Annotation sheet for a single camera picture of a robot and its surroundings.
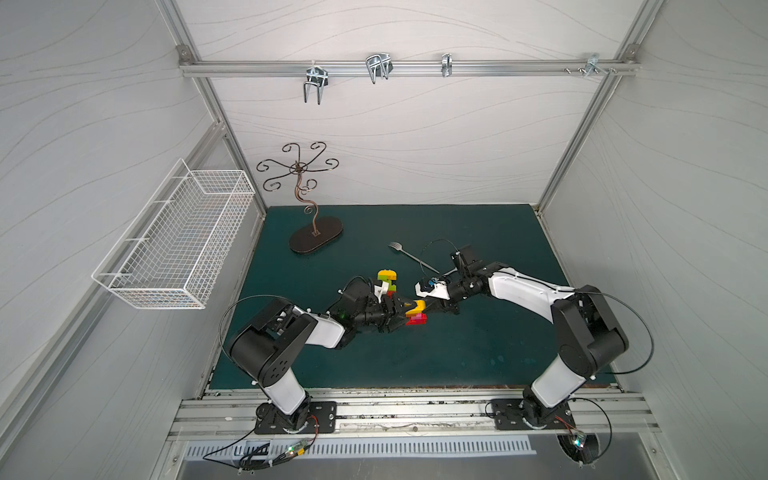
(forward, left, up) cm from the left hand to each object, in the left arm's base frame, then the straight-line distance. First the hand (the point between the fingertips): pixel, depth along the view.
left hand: (416, 314), depth 82 cm
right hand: (+6, -3, -3) cm, 8 cm away
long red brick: (+1, -2, -7) cm, 7 cm away
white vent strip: (-31, +43, -10) cm, 54 cm away
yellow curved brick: (+17, +7, -7) cm, 20 cm away
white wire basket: (+4, +59, +22) cm, 63 cm away
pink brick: (+2, -1, -4) cm, 5 cm away
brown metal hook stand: (+34, +40, -9) cm, 53 cm away
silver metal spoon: (+30, +5, -8) cm, 32 cm away
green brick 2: (+13, +7, -7) cm, 16 cm away
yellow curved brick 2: (+1, -1, +1) cm, 2 cm away
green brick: (+17, +10, -7) cm, 21 cm away
